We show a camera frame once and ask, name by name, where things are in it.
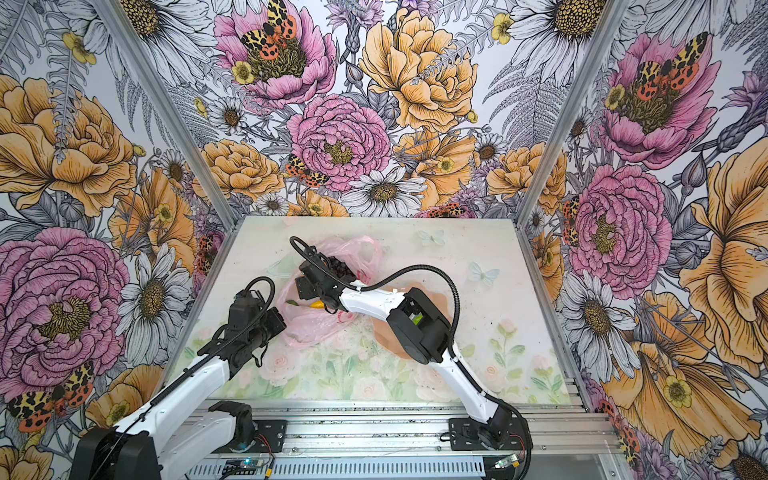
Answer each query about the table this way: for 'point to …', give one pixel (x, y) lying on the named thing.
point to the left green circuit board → (240, 467)
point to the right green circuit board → (500, 464)
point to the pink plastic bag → (310, 323)
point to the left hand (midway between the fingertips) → (282, 324)
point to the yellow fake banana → (317, 305)
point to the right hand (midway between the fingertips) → (311, 286)
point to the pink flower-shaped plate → (384, 333)
